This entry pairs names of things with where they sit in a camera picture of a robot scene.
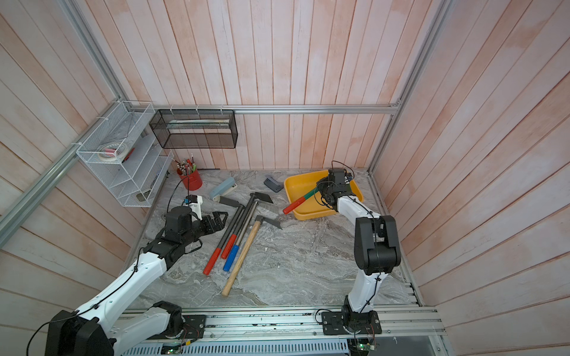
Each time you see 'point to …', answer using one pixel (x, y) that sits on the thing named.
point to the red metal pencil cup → (194, 179)
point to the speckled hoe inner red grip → (257, 196)
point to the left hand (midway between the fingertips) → (220, 219)
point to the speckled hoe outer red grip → (227, 236)
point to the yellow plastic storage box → (299, 185)
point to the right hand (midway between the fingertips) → (318, 179)
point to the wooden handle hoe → (246, 251)
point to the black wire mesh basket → (196, 128)
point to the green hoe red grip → (300, 201)
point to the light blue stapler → (223, 188)
